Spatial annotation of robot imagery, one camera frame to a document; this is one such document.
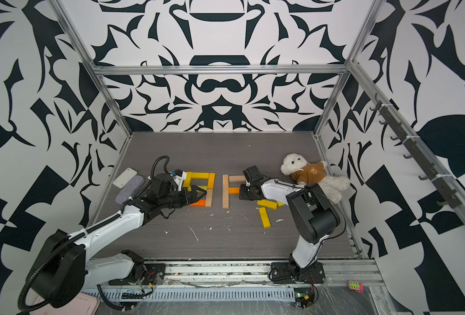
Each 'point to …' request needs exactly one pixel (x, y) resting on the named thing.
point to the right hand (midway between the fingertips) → (242, 190)
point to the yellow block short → (267, 203)
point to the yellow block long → (265, 217)
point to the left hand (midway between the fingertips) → (199, 191)
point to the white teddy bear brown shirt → (297, 166)
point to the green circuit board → (304, 296)
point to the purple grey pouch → (131, 190)
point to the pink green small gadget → (356, 286)
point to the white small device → (125, 178)
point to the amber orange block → (211, 180)
